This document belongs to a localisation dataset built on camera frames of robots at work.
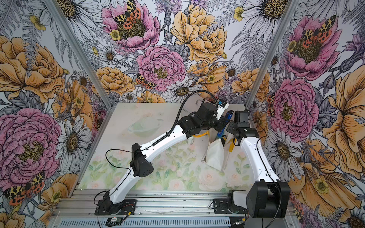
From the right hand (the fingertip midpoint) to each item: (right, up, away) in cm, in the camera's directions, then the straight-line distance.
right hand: (233, 129), depth 83 cm
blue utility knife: (-6, +6, -9) cm, 12 cm away
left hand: (-7, +5, -7) cm, 11 cm away
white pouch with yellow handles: (-10, -14, +1) cm, 17 cm away
